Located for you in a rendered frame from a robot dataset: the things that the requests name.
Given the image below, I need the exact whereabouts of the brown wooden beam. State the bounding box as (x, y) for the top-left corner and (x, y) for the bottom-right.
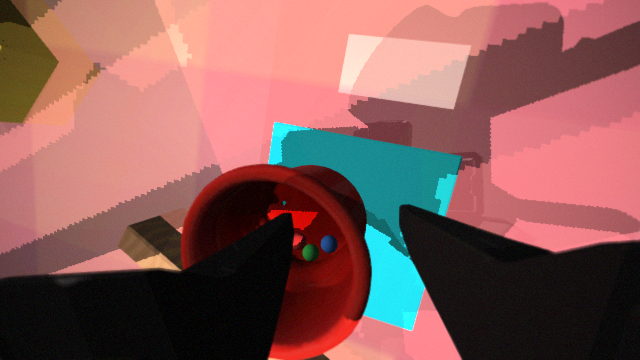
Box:
(118, 216), (183, 271)

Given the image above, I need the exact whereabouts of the olive-brown rectangular block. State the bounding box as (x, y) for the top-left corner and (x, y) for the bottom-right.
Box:
(0, 0), (59, 123)

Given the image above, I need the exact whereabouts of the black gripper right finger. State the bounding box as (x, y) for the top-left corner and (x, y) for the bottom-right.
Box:
(399, 204), (640, 360)

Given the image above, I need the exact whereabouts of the blue marble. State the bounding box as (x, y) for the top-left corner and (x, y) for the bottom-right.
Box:
(321, 235), (338, 253)

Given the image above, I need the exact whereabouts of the green marble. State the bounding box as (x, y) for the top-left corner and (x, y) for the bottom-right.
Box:
(302, 244), (319, 261)

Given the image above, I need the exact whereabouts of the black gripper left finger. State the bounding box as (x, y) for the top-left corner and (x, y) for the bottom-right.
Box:
(0, 212), (294, 360)

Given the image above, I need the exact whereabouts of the red ball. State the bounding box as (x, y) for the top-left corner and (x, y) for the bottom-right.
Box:
(293, 233), (306, 250)

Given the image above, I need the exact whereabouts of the red plastic cup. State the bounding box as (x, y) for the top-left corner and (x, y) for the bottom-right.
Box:
(181, 164), (372, 360)

